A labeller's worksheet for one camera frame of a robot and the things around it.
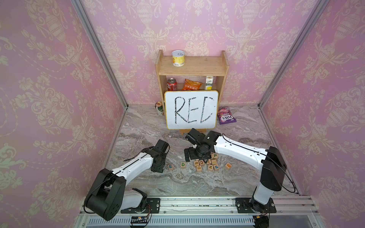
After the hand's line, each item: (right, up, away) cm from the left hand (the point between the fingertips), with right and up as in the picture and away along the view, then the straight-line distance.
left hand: (166, 161), depth 88 cm
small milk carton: (+27, +49, +1) cm, 56 cm away
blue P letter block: (+31, -3, -3) cm, 31 cm away
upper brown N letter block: (+27, 0, -1) cm, 27 cm away
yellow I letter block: (+30, 0, -1) cm, 30 cm away
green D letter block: (+10, -2, -1) cm, 11 cm away
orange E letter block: (+38, -2, -3) cm, 38 cm away
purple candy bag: (+43, +29, +21) cm, 56 cm away
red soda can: (+3, +48, +1) cm, 48 cm away
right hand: (+16, +4, -9) cm, 19 cm away
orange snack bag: (+15, +50, +11) cm, 53 cm away
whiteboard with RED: (+16, +32, +6) cm, 37 cm away
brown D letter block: (+20, -3, -3) cm, 20 cm away
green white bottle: (-8, +36, +17) cm, 40 cm away
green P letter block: (+31, +3, +1) cm, 31 cm away
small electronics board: (-12, -26, -15) cm, 32 cm away
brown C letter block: (+22, -1, -1) cm, 22 cm away
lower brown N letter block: (+27, -3, -3) cm, 27 cm away
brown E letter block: (+19, -1, -2) cm, 19 cm away
